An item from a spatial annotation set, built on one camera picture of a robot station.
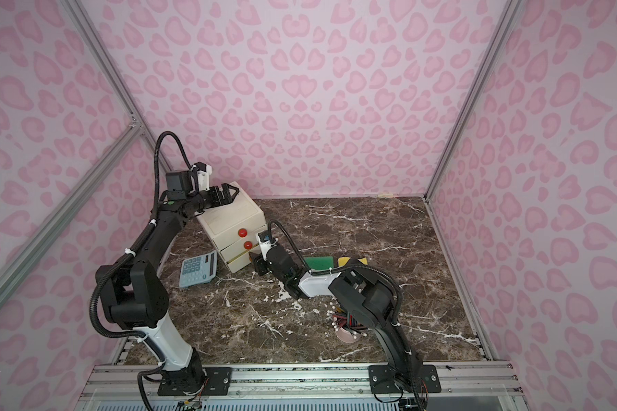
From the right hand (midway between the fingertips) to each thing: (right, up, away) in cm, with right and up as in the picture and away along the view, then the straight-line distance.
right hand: (257, 249), depth 91 cm
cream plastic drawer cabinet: (-6, +8, -9) cm, 13 cm away
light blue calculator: (-23, -8, +4) cm, 25 cm away
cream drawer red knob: (-3, +2, -1) cm, 4 cm away
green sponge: (+22, -6, +9) cm, 24 cm away
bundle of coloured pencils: (+29, -19, -14) cm, 38 cm away
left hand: (-9, +21, -2) cm, 23 cm away
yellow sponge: (+31, -5, +7) cm, 32 cm away
